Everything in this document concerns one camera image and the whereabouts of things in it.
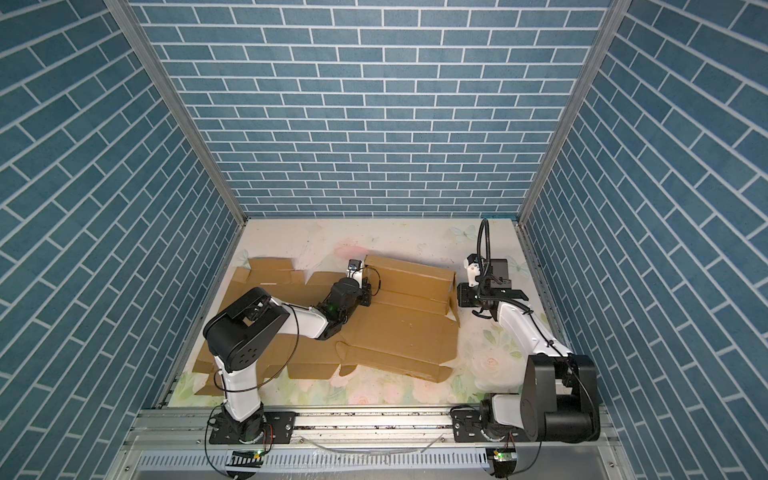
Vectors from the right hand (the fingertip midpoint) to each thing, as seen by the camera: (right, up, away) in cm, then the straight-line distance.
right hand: (457, 288), depth 89 cm
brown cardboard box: (-15, -12, +2) cm, 19 cm away
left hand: (-28, +2, +7) cm, 29 cm away
